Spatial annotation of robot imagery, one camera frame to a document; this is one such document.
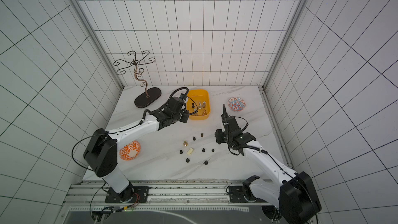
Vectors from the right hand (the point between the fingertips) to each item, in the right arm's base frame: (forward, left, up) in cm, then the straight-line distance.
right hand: (217, 130), depth 85 cm
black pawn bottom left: (-15, +16, -8) cm, 23 cm away
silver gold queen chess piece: (+1, +11, +14) cm, 18 cm away
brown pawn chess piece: (+1, +9, -8) cm, 12 cm away
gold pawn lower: (-5, +18, -7) cm, 21 cm away
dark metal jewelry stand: (+32, +47, -7) cm, 57 cm away
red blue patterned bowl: (+26, -14, -7) cm, 30 cm away
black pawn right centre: (-8, +2, -9) cm, 13 cm away
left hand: (+7, +19, +4) cm, 21 cm away
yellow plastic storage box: (+31, +11, -8) cm, 34 cm away
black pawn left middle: (-10, +20, -8) cm, 24 cm away
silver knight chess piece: (+21, +11, -7) cm, 25 cm away
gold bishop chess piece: (+17, +8, -7) cm, 20 cm away
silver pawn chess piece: (+24, +9, -7) cm, 26 cm away
